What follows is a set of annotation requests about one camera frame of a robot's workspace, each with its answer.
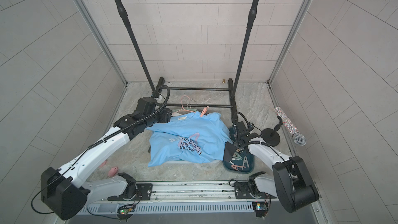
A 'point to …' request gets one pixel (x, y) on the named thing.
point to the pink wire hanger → (182, 107)
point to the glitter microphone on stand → (271, 137)
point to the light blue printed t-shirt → (188, 137)
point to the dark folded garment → (229, 149)
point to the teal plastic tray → (235, 158)
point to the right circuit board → (260, 208)
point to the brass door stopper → (224, 81)
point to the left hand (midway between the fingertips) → (171, 110)
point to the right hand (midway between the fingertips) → (241, 142)
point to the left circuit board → (125, 211)
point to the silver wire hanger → (192, 100)
